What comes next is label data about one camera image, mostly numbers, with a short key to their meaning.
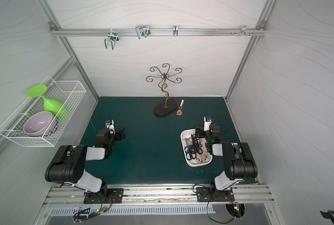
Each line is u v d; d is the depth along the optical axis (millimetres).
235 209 717
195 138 953
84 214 696
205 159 853
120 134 858
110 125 815
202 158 840
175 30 776
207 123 840
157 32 780
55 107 632
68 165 452
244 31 764
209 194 731
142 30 762
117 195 735
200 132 858
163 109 1113
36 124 604
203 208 704
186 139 953
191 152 873
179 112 1109
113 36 783
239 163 460
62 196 751
